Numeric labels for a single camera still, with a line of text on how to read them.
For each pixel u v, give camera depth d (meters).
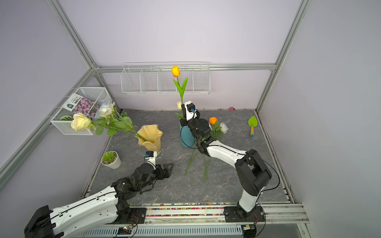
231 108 1.24
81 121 0.57
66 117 0.71
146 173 0.58
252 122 1.13
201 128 0.61
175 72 0.61
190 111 0.64
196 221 0.73
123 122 0.74
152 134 0.85
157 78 0.97
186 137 0.92
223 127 1.04
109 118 0.71
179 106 0.80
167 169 0.71
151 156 0.70
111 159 0.84
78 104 0.74
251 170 0.47
